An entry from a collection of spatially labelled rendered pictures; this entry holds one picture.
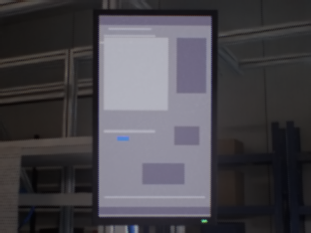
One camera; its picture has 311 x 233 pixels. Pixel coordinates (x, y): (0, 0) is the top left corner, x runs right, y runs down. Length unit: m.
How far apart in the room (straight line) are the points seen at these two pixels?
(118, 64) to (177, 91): 0.15
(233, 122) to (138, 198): 3.75
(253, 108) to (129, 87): 3.74
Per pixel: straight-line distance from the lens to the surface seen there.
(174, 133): 1.11
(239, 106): 4.84
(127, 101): 1.10
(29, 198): 1.67
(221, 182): 4.30
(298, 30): 1.97
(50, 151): 1.63
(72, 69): 2.22
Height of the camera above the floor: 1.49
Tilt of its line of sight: 10 degrees up
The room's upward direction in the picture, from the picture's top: straight up
